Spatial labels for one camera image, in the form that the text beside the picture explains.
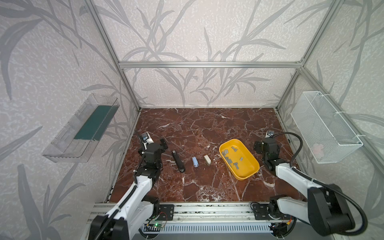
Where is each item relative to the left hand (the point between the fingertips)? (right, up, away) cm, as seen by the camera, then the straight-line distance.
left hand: (155, 135), depth 83 cm
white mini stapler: (+29, -16, +6) cm, 34 cm away
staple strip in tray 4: (+47, -19, +7) cm, 51 cm away
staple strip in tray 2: (+51, -16, +10) cm, 54 cm away
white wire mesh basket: (+80, +1, -19) cm, 83 cm away
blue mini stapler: (+22, -17, +5) cm, 29 cm away
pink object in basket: (+83, -6, -11) cm, 84 cm away
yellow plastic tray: (+49, -17, +9) cm, 53 cm away
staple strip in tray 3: (+41, -12, +12) cm, 44 cm away
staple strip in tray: (+48, -11, +13) cm, 51 cm away
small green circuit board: (+5, -42, -12) cm, 44 cm away
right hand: (+65, -2, +7) cm, 65 cm away
